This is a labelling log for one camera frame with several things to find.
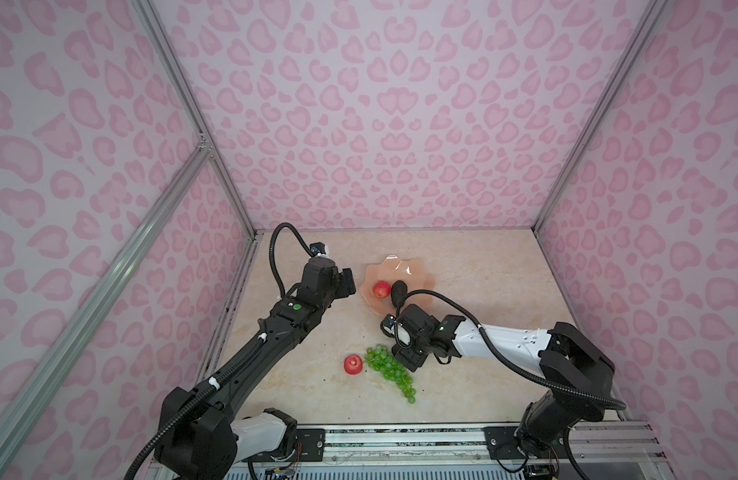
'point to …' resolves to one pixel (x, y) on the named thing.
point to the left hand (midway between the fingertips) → (341, 269)
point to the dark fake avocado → (398, 292)
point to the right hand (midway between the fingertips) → (409, 345)
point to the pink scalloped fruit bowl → (393, 268)
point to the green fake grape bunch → (380, 359)
